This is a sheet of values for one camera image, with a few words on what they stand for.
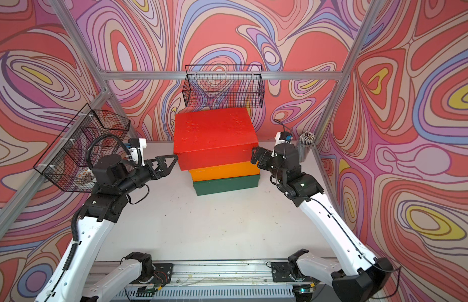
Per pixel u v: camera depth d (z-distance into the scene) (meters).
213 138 0.73
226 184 0.89
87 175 0.73
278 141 0.61
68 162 0.70
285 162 0.49
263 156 0.60
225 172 0.83
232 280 0.73
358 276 0.37
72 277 0.38
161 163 0.56
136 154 0.56
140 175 0.56
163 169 0.57
